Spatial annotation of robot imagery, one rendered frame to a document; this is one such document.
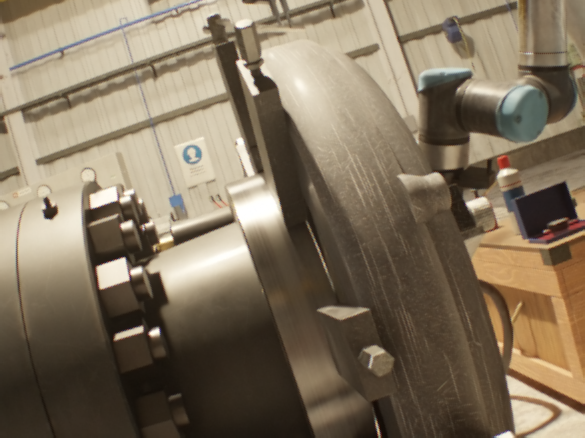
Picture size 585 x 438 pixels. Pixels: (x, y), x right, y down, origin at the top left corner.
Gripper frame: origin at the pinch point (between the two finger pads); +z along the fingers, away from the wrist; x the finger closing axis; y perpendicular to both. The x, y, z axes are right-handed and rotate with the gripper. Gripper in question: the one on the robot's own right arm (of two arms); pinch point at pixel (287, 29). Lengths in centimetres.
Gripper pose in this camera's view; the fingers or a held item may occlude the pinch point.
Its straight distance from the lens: 123.1
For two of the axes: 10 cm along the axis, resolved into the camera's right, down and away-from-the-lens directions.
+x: 7.2, -3.0, -6.3
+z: 3.2, 9.4, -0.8
